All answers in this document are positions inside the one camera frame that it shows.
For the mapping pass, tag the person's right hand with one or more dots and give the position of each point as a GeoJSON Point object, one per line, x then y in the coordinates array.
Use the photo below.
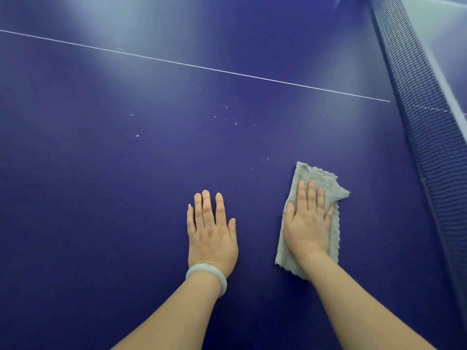
{"type": "Point", "coordinates": [308, 229]}

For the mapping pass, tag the person's left hand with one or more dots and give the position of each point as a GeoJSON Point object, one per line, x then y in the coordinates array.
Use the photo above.
{"type": "Point", "coordinates": [211, 240]}

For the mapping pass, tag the grey cleaning cloth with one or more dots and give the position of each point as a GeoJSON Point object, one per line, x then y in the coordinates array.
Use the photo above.
{"type": "Point", "coordinates": [313, 171]}

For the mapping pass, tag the person's left forearm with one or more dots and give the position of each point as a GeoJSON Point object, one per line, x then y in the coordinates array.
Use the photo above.
{"type": "Point", "coordinates": [175, 317]}

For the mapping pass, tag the person's right forearm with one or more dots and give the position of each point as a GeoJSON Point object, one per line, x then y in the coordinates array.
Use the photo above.
{"type": "Point", "coordinates": [365, 309]}

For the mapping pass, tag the white jade bangle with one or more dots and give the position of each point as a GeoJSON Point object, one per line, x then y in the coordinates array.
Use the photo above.
{"type": "Point", "coordinates": [204, 267]}

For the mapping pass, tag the blue table net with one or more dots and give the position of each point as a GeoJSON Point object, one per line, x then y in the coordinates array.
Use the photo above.
{"type": "Point", "coordinates": [430, 123]}

